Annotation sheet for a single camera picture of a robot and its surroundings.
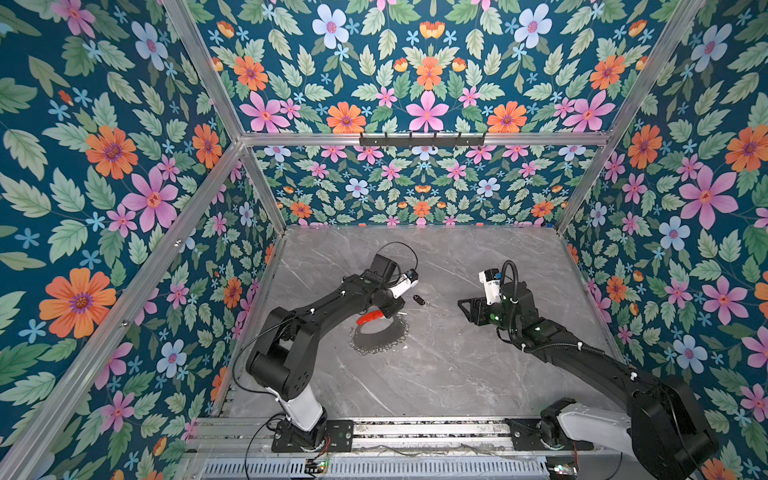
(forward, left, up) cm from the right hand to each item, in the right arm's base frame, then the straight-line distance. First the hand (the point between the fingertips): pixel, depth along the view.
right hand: (465, 299), depth 84 cm
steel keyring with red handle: (-7, +30, -13) cm, 33 cm away
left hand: (+4, +18, -4) cm, 19 cm away
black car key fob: (+8, +13, -13) cm, 20 cm away
